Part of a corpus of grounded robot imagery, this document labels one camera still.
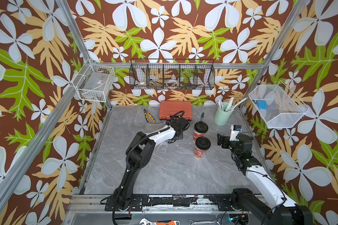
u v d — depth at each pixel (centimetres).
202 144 78
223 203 73
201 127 85
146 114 114
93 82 86
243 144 61
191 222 69
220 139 77
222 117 103
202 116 114
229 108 101
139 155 54
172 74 98
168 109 116
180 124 78
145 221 68
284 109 78
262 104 87
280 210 42
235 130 71
